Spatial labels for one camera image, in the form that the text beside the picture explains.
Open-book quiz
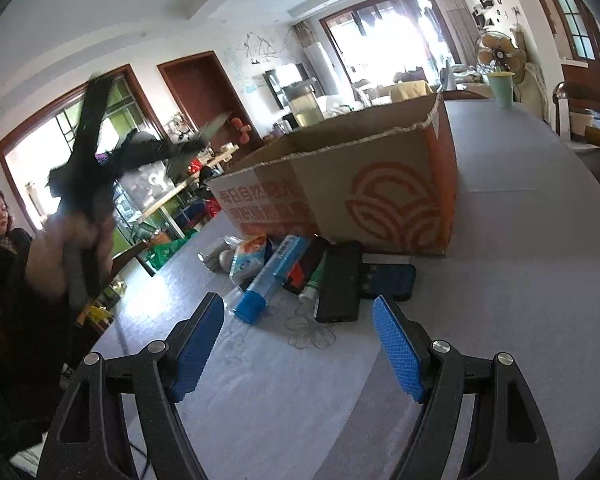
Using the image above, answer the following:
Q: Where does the clear plastic storage box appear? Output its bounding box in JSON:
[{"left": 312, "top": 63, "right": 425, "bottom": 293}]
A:
[{"left": 122, "top": 161, "right": 177, "bottom": 201}]

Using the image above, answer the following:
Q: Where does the white charger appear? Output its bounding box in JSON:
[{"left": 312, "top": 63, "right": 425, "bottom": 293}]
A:
[{"left": 197, "top": 237, "right": 231, "bottom": 271}]

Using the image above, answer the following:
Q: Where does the wooden door with window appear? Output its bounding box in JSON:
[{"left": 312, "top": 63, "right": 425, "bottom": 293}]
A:
[{"left": 522, "top": 0, "right": 600, "bottom": 126}]

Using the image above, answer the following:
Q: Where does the blue capped tube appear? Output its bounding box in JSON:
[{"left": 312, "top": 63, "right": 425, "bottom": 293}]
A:
[{"left": 235, "top": 234, "right": 312, "bottom": 324}]

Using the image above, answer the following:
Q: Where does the orange toy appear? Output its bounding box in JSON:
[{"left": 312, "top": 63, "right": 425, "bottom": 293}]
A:
[{"left": 230, "top": 117, "right": 252, "bottom": 146}]

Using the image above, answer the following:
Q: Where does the wooden workbench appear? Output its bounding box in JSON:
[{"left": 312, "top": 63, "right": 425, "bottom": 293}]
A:
[{"left": 135, "top": 145, "right": 241, "bottom": 241}]

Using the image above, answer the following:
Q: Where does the blue white pouch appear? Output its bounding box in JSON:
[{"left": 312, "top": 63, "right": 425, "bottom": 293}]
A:
[{"left": 228, "top": 233, "right": 274, "bottom": 287}]

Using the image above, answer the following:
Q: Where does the black television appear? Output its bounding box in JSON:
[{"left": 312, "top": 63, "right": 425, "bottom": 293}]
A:
[{"left": 262, "top": 62, "right": 312, "bottom": 109}]

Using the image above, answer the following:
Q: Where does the blue smartphone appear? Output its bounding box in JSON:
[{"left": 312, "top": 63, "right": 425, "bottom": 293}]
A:
[{"left": 361, "top": 261, "right": 417, "bottom": 302}]

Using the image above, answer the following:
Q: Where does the white waste bin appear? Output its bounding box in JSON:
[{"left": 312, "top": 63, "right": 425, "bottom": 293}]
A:
[{"left": 569, "top": 109, "right": 596, "bottom": 142}]

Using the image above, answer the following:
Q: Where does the white air conditioner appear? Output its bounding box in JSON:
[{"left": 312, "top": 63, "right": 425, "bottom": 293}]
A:
[{"left": 304, "top": 42, "right": 344, "bottom": 98}]

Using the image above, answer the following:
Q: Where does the grey patterned desktop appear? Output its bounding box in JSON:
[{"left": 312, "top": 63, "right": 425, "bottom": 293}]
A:
[{"left": 60, "top": 97, "right": 600, "bottom": 480}]

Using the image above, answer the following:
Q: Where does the black power bank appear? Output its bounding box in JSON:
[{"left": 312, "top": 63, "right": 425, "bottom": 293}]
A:
[{"left": 313, "top": 241, "right": 363, "bottom": 324}]

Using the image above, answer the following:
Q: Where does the green cup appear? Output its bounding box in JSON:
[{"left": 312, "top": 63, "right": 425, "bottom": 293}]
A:
[{"left": 487, "top": 71, "right": 517, "bottom": 109}]

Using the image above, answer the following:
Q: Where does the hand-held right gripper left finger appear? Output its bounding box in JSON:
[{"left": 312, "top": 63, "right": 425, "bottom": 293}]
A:
[{"left": 36, "top": 291, "right": 226, "bottom": 480}]

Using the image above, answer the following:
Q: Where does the green plastic bag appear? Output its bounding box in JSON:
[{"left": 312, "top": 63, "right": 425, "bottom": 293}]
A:
[{"left": 149, "top": 230, "right": 199, "bottom": 269}]

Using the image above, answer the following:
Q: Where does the dark wooden side table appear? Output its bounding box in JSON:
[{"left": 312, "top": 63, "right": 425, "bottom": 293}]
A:
[{"left": 111, "top": 240, "right": 157, "bottom": 277}]

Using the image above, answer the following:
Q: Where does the yellow plastic bag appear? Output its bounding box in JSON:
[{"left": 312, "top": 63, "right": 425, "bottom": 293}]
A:
[{"left": 77, "top": 305, "right": 113, "bottom": 333}]

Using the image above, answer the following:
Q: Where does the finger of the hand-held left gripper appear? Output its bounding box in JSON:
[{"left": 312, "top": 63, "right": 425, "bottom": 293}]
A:
[{"left": 167, "top": 112, "right": 231, "bottom": 178}]

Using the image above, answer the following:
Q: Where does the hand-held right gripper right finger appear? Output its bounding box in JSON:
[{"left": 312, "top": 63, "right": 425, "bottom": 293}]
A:
[{"left": 372, "top": 294, "right": 561, "bottom": 480}]

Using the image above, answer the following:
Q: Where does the beige curtain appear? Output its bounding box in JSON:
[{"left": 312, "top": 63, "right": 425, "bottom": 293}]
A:
[{"left": 432, "top": 0, "right": 473, "bottom": 68}]

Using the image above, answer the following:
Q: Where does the black red packet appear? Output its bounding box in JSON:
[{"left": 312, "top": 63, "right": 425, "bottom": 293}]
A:
[{"left": 282, "top": 236, "right": 331, "bottom": 295}]

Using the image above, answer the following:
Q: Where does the red bag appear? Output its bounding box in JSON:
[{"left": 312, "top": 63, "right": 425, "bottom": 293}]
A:
[{"left": 201, "top": 196, "right": 224, "bottom": 222}]

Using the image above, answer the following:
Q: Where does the clear water tank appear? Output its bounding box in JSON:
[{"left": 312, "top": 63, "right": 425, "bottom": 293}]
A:
[{"left": 284, "top": 85, "right": 327, "bottom": 128}]

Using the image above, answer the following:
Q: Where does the standing fan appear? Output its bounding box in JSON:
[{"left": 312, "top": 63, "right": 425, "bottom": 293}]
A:
[{"left": 475, "top": 30, "right": 527, "bottom": 86}]

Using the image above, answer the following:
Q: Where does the green white tube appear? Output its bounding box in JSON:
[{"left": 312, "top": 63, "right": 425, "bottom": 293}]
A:
[{"left": 298, "top": 251, "right": 328, "bottom": 304}]

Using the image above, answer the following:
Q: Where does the printed cardboard box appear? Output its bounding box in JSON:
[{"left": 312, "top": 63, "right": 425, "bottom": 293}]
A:
[{"left": 207, "top": 92, "right": 458, "bottom": 256}]

